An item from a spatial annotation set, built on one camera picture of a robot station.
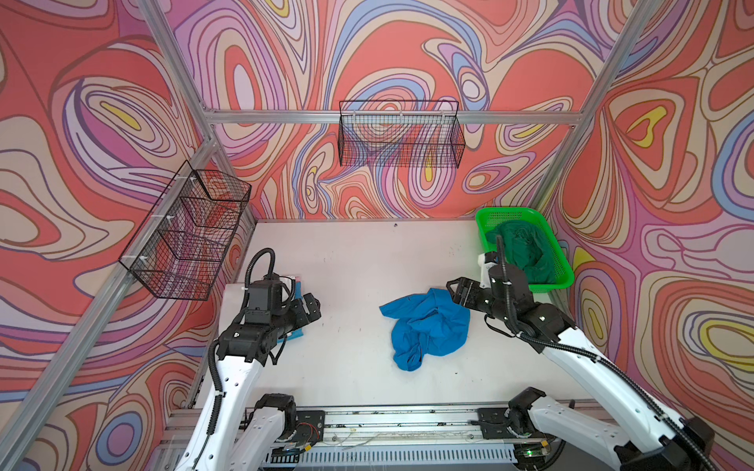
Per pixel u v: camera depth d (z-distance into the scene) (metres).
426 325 0.83
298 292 0.99
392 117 0.86
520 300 0.55
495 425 0.72
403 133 0.96
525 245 1.04
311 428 0.72
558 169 1.02
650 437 0.39
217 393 0.43
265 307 0.54
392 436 0.73
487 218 1.15
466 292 0.66
